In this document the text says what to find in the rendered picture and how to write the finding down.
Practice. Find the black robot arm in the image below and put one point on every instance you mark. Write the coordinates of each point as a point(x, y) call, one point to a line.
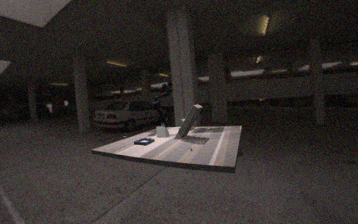
point(157, 105)

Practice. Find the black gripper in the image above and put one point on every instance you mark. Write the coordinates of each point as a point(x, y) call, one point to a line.
point(169, 84)

